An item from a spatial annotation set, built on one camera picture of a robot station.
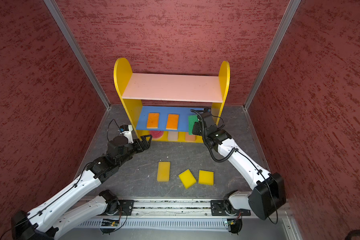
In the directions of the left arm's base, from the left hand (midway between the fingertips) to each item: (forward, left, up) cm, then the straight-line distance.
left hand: (146, 140), depth 76 cm
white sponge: (+15, -12, -18) cm, 27 cm away
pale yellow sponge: (-9, -8, -20) cm, 23 cm away
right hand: (+8, -26, 0) cm, 27 cm away
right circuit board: (-33, -43, -21) cm, 59 cm away
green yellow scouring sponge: (+14, -24, +2) cm, 28 cm away
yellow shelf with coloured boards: (+46, -4, -21) cm, 50 cm away
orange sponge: (+18, -12, -6) cm, 22 cm away
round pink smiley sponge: (+14, -1, -16) cm, 21 cm away
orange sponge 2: (+18, 0, -5) cm, 19 cm away
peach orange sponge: (+14, -23, -19) cm, 33 cm away
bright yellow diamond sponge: (-13, -22, -20) cm, 32 cm away
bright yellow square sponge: (-12, -33, -20) cm, 40 cm away
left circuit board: (-34, +17, -23) cm, 44 cm away
